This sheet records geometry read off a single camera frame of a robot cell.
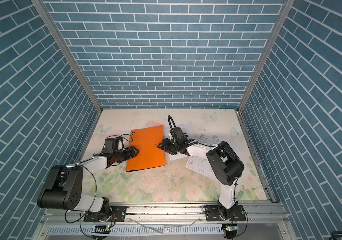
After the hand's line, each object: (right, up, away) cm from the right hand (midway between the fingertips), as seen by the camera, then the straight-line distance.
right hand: (158, 146), depth 90 cm
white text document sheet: (+22, +8, +19) cm, 30 cm away
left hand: (-15, -4, +3) cm, 16 cm away
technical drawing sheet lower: (+27, -12, +1) cm, 29 cm away
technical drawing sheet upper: (+35, +3, +15) cm, 38 cm away
